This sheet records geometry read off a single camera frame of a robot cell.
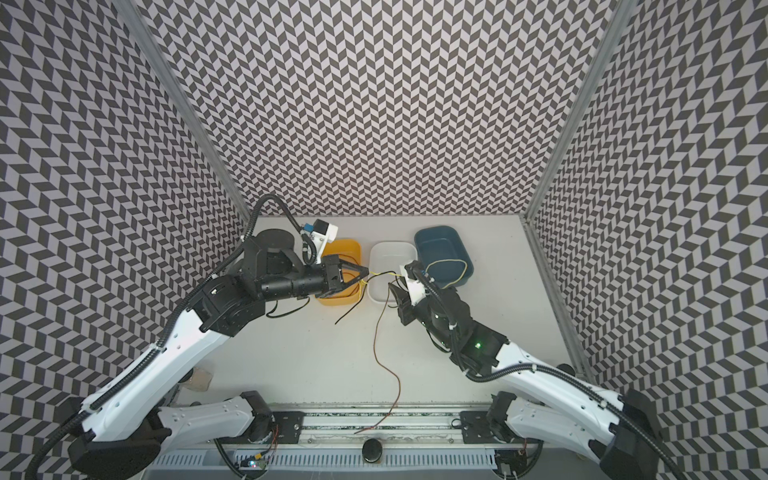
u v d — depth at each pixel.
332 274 0.51
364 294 0.64
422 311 0.62
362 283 0.60
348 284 0.54
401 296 0.61
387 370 0.83
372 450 0.63
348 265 0.58
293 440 0.72
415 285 0.58
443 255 1.12
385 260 1.03
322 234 0.56
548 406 0.47
